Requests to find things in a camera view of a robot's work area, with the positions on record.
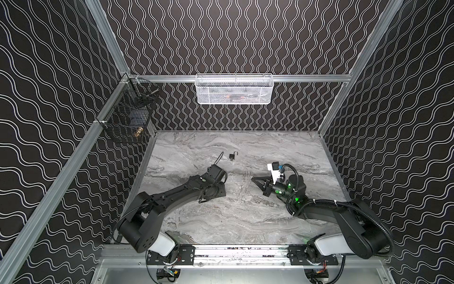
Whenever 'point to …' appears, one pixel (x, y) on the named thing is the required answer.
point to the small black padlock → (232, 155)
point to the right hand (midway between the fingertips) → (254, 179)
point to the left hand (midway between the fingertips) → (227, 193)
